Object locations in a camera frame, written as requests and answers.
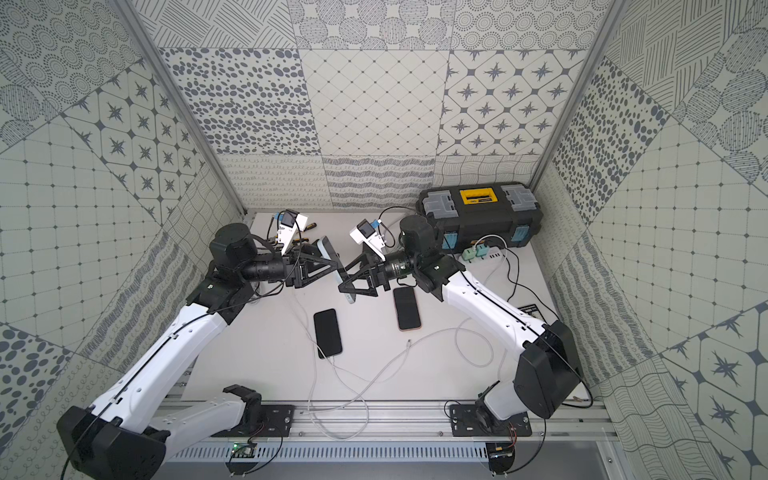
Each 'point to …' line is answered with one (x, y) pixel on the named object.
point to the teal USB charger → (481, 250)
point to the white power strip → (495, 256)
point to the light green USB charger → (468, 254)
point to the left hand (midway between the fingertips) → (331, 252)
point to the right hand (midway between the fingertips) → (343, 284)
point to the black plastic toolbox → (469, 216)
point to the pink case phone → (407, 311)
